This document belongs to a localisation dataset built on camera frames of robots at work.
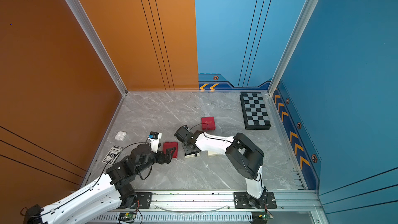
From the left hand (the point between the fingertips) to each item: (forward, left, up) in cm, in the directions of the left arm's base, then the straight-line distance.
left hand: (169, 144), depth 78 cm
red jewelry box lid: (+20, -20, -11) cm, 30 cm away
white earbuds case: (+11, +35, -13) cm, 39 cm away
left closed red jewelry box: (+5, +2, -11) cm, 12 cm away
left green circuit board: (-29, +17, -15) cm, 37 cm away
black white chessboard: (+30, -52, -10) cm, 61 cm away
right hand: (+5, -10, -12) cm, 16 cm away
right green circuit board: (-29, -44, -13) cm, 54 cm away
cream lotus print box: (+1, -22, -11) cm, 25 cm away
